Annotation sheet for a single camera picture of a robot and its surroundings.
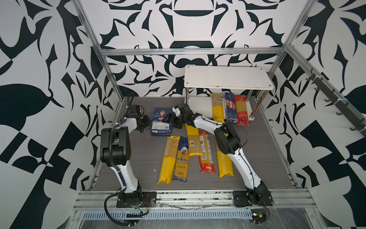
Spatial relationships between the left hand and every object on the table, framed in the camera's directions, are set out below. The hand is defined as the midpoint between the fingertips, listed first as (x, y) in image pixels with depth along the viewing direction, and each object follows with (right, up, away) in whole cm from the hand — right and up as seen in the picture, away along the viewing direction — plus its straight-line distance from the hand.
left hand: (150, 119), depth 99 cm
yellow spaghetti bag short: (+30, -13, -8) cm, 33 cm away
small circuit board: (+60, -46, -29) cm, 81 cm away
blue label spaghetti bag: (+22, -23, -14) cm, 35 cm away
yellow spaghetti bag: (+47, +8, +2) cm, 48 cm away
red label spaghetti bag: (+37, -23, -15) cm, 46 cm away
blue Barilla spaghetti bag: (+56, +8, +2) cm, 57 cm away
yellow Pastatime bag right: (+47, -25, -17) cm, 56 cm away
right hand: (+11, -2, -2) cm, 11 cm away
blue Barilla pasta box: (+6, -5, -5) cm, 10 cm away
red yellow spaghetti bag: (+64, +6, +3) cm, 65 cm away
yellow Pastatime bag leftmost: (+14, -23, -15) cm, 31 cm away
